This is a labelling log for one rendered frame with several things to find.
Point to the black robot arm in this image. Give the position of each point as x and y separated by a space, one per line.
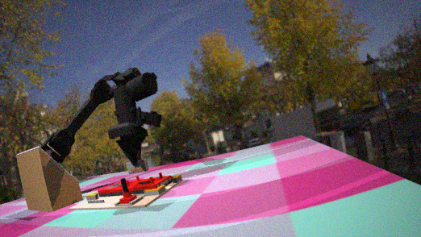
131 86

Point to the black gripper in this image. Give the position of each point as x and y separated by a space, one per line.
130 135

